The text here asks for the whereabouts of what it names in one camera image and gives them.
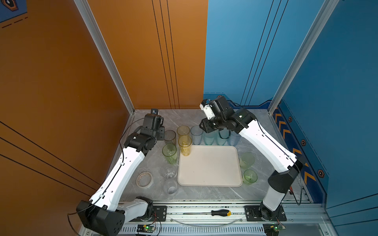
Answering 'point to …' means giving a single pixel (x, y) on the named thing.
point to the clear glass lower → (170, 187)
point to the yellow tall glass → (183, 130)
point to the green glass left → (169, 151)
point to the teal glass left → (208, 137)
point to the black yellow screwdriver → (216, 213)
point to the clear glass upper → (170, 171)
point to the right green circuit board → (273, 229)
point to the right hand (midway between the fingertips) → (200, 125)
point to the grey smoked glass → (170, 137)
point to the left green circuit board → (145, 228)
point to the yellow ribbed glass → (185, 142)
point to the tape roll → (144, 179)
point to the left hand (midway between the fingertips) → (156, 127)
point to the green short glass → (250, 177)
